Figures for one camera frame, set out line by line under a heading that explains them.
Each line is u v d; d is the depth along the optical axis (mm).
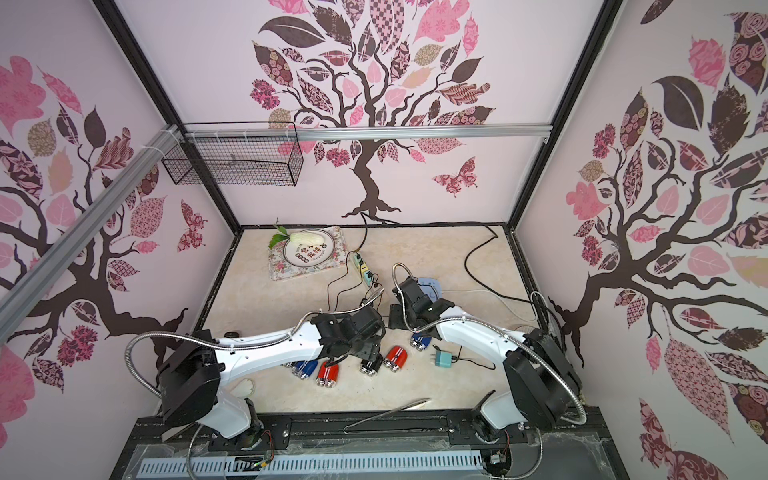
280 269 1067
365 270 976
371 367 815
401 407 771
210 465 697
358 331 622
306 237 1106
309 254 1101
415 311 654
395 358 832
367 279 947
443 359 832
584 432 733
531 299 1002
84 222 617
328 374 801
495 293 1002
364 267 977
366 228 1133
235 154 942
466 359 850
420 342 858
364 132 917
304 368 813
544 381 426
